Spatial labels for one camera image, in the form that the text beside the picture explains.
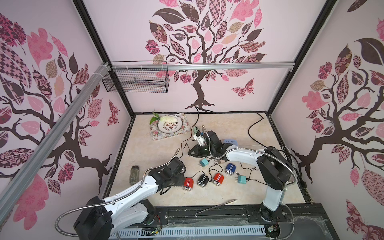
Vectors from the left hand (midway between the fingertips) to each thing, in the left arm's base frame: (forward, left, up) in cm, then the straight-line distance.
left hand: (179, 182), depth 82 cm
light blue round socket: (+28, -35, -1) cm, 44 cm away
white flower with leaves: (+49, +15, 0) cm, 51 cm away
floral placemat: (+42, -1, -3) cm, 42 cm away
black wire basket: (+57, +28, +31) cm, 71 cm away
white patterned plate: (+42, +10, -2) cm, 43 cm away
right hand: (+14, -5, +8) cm, 17 cm away
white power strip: (+23, -10, +17) cm, 30 cm away
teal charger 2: (+1, -35, -1) cm, 35 cm away
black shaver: (+1, -13, -1) cm, 13 cm away
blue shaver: (+8, -30, -1) cm, 31 cm away
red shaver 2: (+2, -22, 0) cm, 22 cm away
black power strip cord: (+59, -11, +2) cm, 60 cm away
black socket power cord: (+41, -51, 0) cm, 66 cm away
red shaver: (-1, -5, 0) cm, 5 cm away
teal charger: (+12, -14, 0) cm, 19 cm away
